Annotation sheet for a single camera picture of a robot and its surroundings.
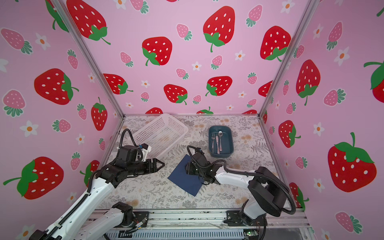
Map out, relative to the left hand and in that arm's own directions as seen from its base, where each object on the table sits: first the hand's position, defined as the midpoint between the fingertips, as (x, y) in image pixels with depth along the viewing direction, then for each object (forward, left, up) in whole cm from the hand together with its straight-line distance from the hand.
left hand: (160, 164), depth 75 cm
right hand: (+4, -12, -10) cm, 16 cm away
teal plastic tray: (+27, -40, -16) cm, 51 cm away
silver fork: (+30, -30, -16) cm, 46 cm away
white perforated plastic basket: (+32, +8, -16) cm, 36 cm away
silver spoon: (+32, -35, -15) cm, 50 cm away
